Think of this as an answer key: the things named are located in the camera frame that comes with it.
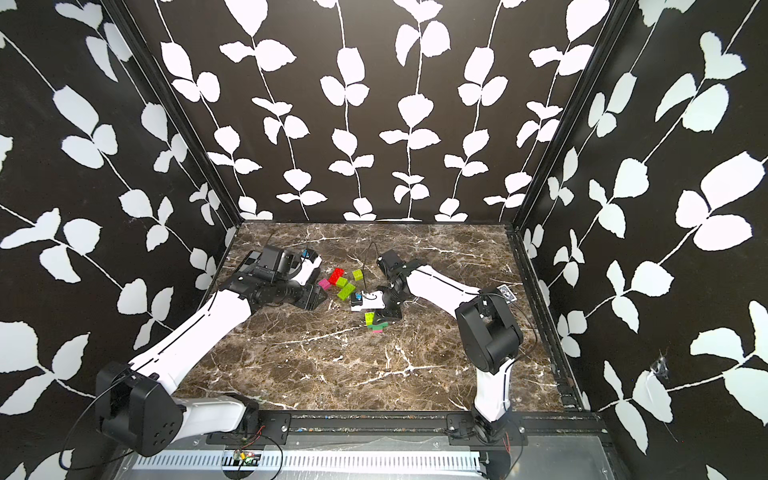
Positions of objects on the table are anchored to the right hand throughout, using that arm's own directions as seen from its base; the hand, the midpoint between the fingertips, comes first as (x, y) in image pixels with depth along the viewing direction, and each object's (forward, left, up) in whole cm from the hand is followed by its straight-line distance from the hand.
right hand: (375, 307), depth 89 cm
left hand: (+1, +15, +10) cm, 18 cm away
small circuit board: (-37, +31, -7) cm, 49 cm away
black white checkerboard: (+19, +46, -3) cm, 50 cm away
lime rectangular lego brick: (-4, +1, +1) cm, 4 cm away
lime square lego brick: (+12, +13, -5) cm, 18 cm away
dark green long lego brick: (-4, -1, -5) cm, 6 cm away
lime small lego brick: (+16, +7, -6) cm, 19 cm away
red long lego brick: (+16, +15, -6) cm, 23 cm away
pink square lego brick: (+12, +18, -5) cm, 22 cm away
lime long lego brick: (+10, +11, -7) cm, 16 cm away
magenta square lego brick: (-5, -1, -6) cm, 8 cm away
